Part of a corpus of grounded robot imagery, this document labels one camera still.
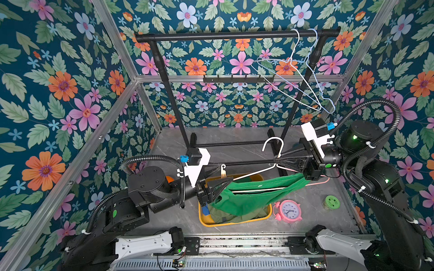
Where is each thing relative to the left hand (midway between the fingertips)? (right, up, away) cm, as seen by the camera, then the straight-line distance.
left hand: (229, 175), depth 44 cm
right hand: (+14, +6, -1) cm, 15 cm away
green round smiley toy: (+51, -21, +38) cm, 67 cm away
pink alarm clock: (+29, -25, +38) cm, 54 cm away
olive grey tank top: (-5, -25, +33) cm, 42 cm away
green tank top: (+6, -10, +12) cm, 17 cm away
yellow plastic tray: (-11, -29, +36) cm, 48 cm away
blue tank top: (-12, -24, +37) cm, 46 cm away
